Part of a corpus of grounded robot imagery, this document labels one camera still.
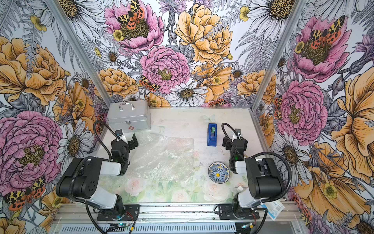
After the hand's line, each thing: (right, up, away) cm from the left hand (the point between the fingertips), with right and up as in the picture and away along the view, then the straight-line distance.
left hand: (127, 139), depth 93 cm
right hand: (+67, 0, +1) cm, 67 cm away
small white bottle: (+66, -24, -16) cm, 72 cm away
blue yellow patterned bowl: (+56, -19, -6) cm, 60 cm away
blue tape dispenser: (+54, +2, +6) cm, 54 cm away
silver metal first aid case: (-1, +15, +5) cm, 15 cm away
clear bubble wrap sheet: (+23, -11, -1) cm, 25 cm away
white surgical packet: (+83, -33, -18) cm, 91 cm away
